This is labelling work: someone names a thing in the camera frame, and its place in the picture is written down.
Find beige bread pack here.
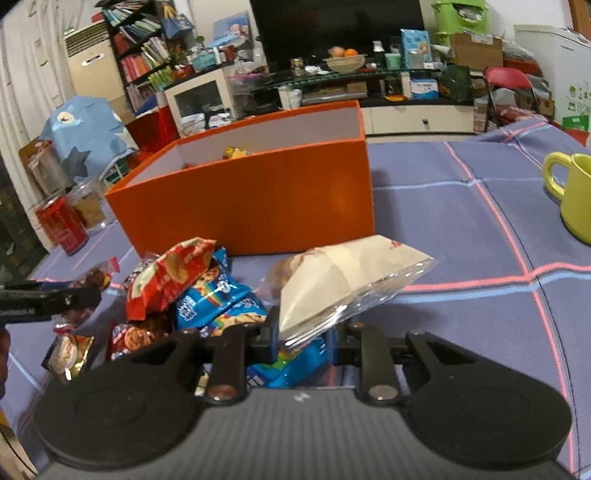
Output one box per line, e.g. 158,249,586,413
256,235,437,350

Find clear bag dried red fruit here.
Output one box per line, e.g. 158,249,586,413
53,257,119,334

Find yellow snack bag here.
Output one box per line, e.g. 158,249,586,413
223,147,250,159

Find blue cookie snack bag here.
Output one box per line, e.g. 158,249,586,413
176,247,328,388

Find red soda can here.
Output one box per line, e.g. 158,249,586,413
34,194,89,256

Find red patterned snack bag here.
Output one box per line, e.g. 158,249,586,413
125,237,216,321

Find orange cookie snack bag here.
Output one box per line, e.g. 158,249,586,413
105,316,172,362

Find clear plastic jar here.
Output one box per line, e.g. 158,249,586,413
67,178,113,234

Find orange cardboard box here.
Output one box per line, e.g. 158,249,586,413
106,101,375,256

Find blue star fabric cover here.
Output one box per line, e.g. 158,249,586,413
39,96,138,180

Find white floor air conditioner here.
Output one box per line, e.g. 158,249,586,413
65,20,134,124

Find white cabinet glass door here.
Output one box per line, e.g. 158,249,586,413
164,66,236,137

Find white tv cabinet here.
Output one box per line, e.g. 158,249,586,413
362,105,474,136

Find yellow-green mug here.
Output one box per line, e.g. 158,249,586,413
542,152,591,244

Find red folding chair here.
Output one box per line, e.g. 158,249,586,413
484,66,541,130

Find fruit bowl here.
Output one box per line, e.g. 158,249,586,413
325,46,366,74

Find dark bookshelf with books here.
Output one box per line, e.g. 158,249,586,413
96,0,180,113

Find brown cardboard box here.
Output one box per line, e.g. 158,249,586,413
450,33,504,71

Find black flat television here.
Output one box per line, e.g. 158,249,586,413
250,0,425,72

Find green plastic drawers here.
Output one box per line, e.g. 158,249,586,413
432,0,489,45

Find white small fridge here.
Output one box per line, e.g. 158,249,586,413
514,24,591,132

